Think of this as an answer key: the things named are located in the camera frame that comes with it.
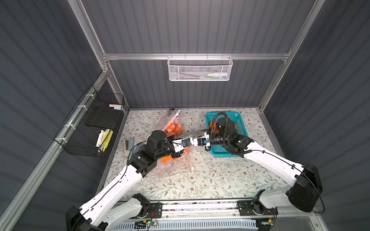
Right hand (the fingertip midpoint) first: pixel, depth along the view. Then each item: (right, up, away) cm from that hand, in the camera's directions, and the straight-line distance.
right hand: (192, 136), depth 70 cm
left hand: (-3, -1, -1) cm, 4 cm away
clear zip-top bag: (-7, -20, +19) cm, 28 cm away
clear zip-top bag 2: (-13, +7, +16) cm, 22 cm away
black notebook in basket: (-48, +10, +5) cm, 49 cm away
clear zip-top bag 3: (-21, -24, +15) cm, 35 cm away
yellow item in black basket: (-42, -2, -1) cm, 42 cm away
